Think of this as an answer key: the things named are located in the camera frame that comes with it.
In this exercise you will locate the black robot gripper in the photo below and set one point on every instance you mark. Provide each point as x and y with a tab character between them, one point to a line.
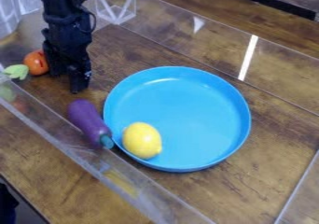
67	38

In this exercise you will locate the purple toy eggplant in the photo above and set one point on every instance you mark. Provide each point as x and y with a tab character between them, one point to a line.
86	118

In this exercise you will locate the round blue plastic tray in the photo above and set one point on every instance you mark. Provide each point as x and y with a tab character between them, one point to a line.
195	108

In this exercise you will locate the orange toy carrot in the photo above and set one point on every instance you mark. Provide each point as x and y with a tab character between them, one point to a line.
34	65

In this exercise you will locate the white patterned curtain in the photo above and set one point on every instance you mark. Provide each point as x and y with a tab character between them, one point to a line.
14	9

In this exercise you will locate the yellow toy lemon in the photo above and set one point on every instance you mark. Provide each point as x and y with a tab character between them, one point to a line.
142	140

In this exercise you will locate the clear acrylic front barrier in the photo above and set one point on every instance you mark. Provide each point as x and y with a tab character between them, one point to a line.
162	206

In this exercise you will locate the clear acrylic barrier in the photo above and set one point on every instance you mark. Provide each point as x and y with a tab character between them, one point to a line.
162	206
271	67

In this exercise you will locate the clear acrylic back barrier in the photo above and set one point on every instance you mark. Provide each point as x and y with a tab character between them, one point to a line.
271	67

